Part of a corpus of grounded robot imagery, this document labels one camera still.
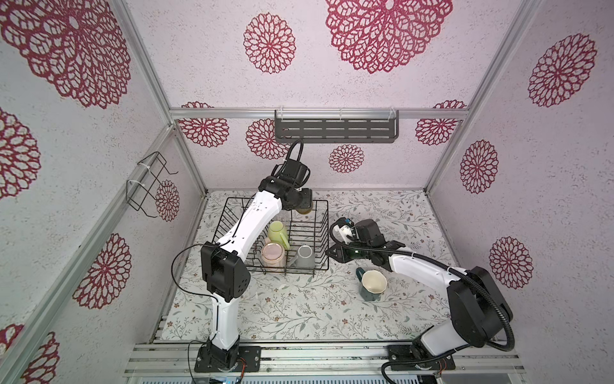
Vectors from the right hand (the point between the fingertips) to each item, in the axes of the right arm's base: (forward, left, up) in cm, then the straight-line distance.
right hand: (327, 248), depth 85 cm
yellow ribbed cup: (+12, +8, +7) cm, 16 cm away
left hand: (+13, +10, +9) cm, 18 cm away
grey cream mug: (-4, +8, -1) cm, 9 cm away
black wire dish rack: (+9, +12, -12) cm, 20 cm away
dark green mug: (-8, -17, -11) cm, 22 cm away
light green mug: (+6, +19, 0) cm, 20 cm away
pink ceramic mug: (-5, +19, +2) cm, 19 cm away
